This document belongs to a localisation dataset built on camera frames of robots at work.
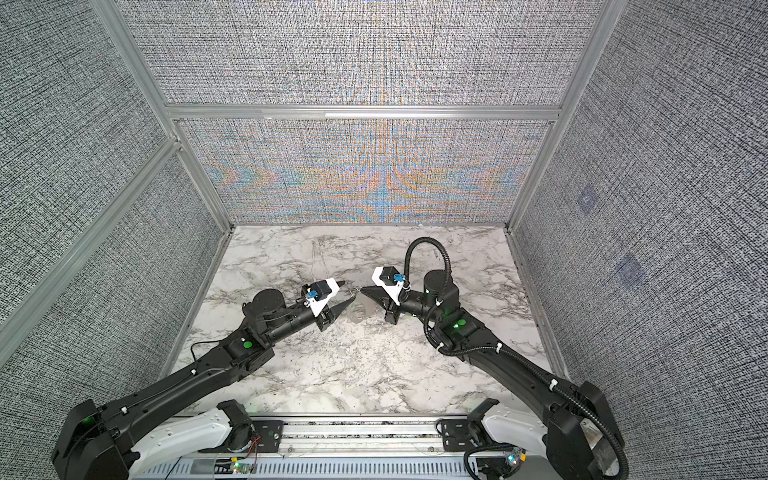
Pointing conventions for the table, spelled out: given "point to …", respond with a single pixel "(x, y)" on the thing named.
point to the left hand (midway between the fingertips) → (347, 289)
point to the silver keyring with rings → (358, 308)
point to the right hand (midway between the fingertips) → (365, 286)
